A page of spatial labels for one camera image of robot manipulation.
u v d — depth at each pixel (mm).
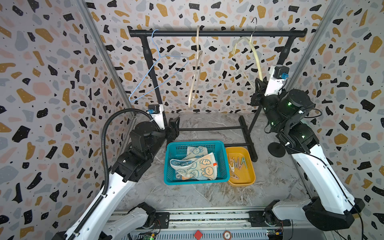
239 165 923
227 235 702
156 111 489
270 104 463
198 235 700
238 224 741
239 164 925
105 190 386
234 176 876
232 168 904
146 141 425
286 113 397
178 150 948
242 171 902
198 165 809
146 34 530
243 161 947
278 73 412
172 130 544
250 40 840
